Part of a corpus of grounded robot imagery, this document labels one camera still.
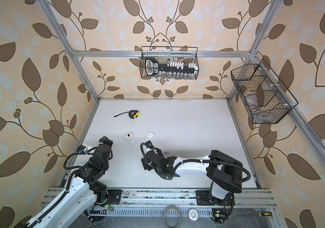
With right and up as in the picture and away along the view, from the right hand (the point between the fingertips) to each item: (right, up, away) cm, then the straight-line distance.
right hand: (147, 156), depth 83 cm
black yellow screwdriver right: (+60, -24, -14) cm, 66 cm away
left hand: (-25, +9, -3) cm, 27 cm away
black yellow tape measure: (-14, +25, +25) cm, 38 cm away
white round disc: (+25, -25, -14) cm, 37 cm away
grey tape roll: (+18, -25, -13) cm, 33 cm away
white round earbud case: (0, +11, +13) cm, 17 cm away
